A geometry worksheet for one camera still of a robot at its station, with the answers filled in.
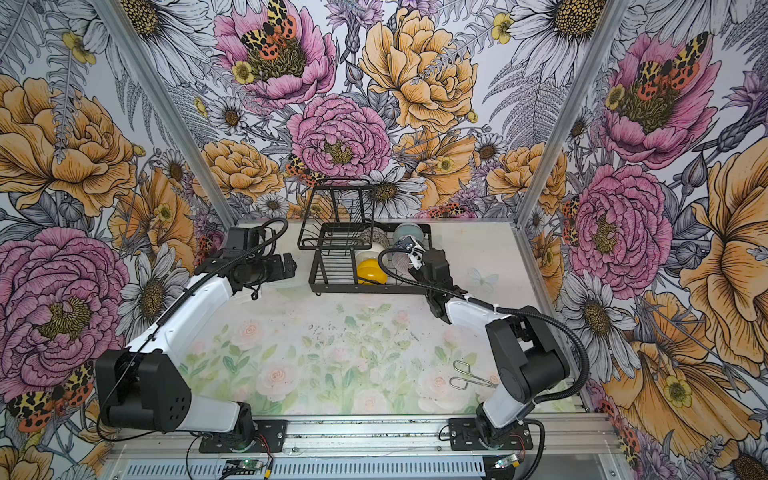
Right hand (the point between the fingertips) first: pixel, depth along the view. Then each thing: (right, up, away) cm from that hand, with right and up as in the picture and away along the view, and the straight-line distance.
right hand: (425, 255), depth 92 cm
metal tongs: (+9, -35, -9) cm, 37 cm away
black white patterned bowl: (-16, +6, -7) cm, 18 cm away
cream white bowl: (-18, 0, +8) cm, 19 cm away
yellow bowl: (-17, -4, +2) cm, 18 cm away
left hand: (-42, -6, -6) cm, 43 cm away
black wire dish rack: (-21, 0, -7) cm, 22 cm away
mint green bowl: (-4, +9, +17) cm, 20 cm away
